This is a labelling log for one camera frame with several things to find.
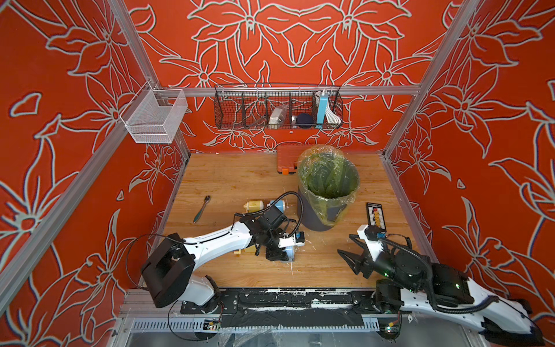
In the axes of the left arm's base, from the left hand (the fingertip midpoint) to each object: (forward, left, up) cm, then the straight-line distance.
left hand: (287, 247), depth 80 cm
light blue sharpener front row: (-3, -1, +5) cm, 6 cm away
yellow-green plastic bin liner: (+25, -17, +12) cm, 32 cm away
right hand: (-5, -16, +17) cm, 24 cm away
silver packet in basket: (+48, +6, +26) cm, 54 cm away
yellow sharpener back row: (+16, +15, +3) cm, 22 cm away
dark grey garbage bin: (+8, -11, +13) cm, 19 cm away
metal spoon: (+15, +40, -5) cm, 43 cm away
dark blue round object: (+50, -5, +22) cm, 55 cm away
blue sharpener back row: (+17, +3, +3) cm, 18 cm away
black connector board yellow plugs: (+18, -39, -3) cm, 43 cm away
